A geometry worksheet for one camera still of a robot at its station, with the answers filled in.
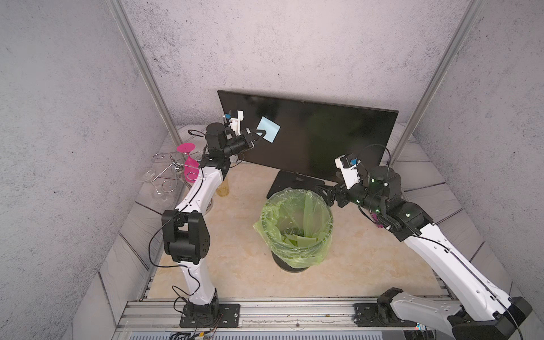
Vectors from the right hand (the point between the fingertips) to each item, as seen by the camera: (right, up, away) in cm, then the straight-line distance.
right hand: (329, 179), depth 67 cm
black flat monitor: (-1, +20, +29) cm, 35 cm away
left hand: (-19, +17, +10) cm, 27 cm away
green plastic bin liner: (-9, -19, +19) cm, 28 cm away
